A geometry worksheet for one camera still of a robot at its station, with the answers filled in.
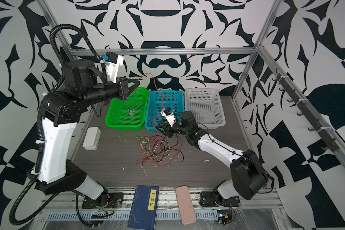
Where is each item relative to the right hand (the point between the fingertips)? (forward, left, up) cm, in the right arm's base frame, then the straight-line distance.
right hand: (158, 122), depth 77 cm
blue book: (-37, +7, -21) cm, 43 cm away
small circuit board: (-40, -32, -24) cm, 56 cm away
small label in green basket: (+25, +25, -22) cm, 42 cm away
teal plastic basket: (+35, +4, -20) cm, 41 cm away
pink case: (-37, -14, -21) cm, 45 cm away
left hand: (-1, +6, +30) cm, 30 cm away
